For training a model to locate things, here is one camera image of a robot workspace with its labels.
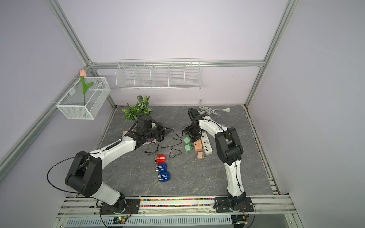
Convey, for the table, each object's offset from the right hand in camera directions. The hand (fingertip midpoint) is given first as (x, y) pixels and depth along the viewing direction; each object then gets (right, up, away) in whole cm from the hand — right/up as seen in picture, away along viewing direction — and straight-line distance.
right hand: (185, 135), depth 97 cm
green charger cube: (+1, -3, -1) cm, 3 cm away
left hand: (-7, +6, -14) cm, 16 cm away
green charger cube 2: (+2, -8, -3) cm, 9 cm away
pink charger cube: (+10, -12, -7) cm, 17 cm away
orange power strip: (+9, -6, -3) cm, 11 cm away
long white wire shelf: (-19, +43, +2) cm, 47 cm away
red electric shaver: (-16, -14, -8) cm, 23 cm away
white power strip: (+15, -8, -4) cm, 17 cm away
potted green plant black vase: (-27, +17, -12) cm, 34 cm away
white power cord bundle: (+14, +19, +15) cm, 28 cm away
